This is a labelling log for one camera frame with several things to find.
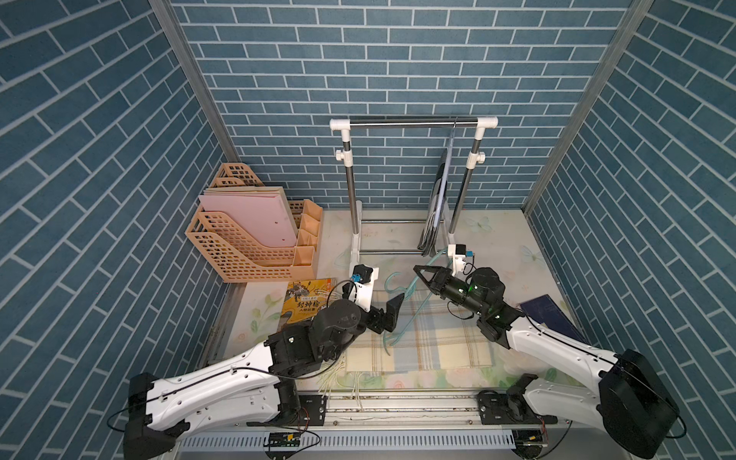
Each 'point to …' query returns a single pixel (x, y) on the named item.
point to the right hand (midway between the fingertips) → (417, 270)
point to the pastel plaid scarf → (433, 332)
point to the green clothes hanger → (409, 291)
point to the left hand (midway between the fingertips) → (398, 294)
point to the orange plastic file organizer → (236, 257)
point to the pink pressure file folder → (257, 220)
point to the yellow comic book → (304, 297)
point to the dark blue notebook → (544, 310)
